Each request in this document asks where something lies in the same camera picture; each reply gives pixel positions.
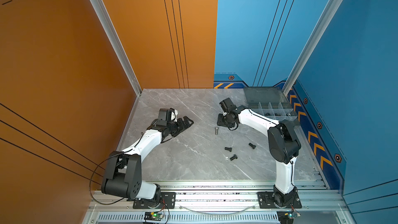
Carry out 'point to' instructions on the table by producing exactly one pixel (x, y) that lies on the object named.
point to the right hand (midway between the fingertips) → (218, 123)
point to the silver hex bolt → (216, 128)
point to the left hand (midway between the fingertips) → (188, 123)
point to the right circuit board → (285, 216)
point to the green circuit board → (155, 216)
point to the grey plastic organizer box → (270, 101)
